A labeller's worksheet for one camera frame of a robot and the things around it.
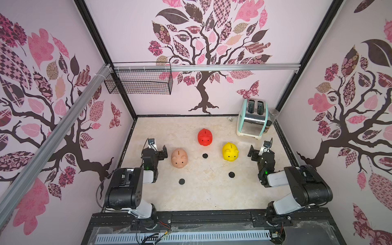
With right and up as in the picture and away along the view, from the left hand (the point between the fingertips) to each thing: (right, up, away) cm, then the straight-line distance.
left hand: (158, 148), depth 94 cm
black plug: (+16, -18, -7) cm, 25 cm away
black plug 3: (+45, -15, -5) cm, 48 cm away
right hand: (+64, +2, -3) cm, 64 cm away
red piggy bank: (+29, +7, +4) cm, 31 cm away
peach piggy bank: (+14, -4, -8) cm, 17 cm away
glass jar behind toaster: (+77, +23, +9) cm, 81 cm away
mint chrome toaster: (+60, +19, +1) cm, 63 cm away
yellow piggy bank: (+44, -2, -6) cm, 45 cm away
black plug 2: (+30, -5, +3) cm, 30 cm away
